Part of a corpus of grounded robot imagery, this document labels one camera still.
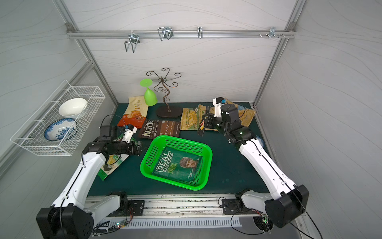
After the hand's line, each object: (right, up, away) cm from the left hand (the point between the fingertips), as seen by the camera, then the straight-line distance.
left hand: (140, 146), depth 78 cm
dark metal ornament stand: (+7, +20, +36) cm, 41 cm away
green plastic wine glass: (+1, +28, +16) cm, 32 cm away
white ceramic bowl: (-31, +21, -6) cm, 37 cm away
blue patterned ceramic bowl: (-30, +10, -14) cm, 35 cm away
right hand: (+33, +16, -6) cm, 38 cm away
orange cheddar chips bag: (-17, +20, +36) cm, 44 cm away
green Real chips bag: (+19, -12, +8) cm, 24 cm away
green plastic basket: (+5, 0, +10) cm, 11 cm away
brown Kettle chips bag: (-1, +8, +26) cm, 27 cm away
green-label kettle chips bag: (+27, +15, +31) cm, 44 cm away
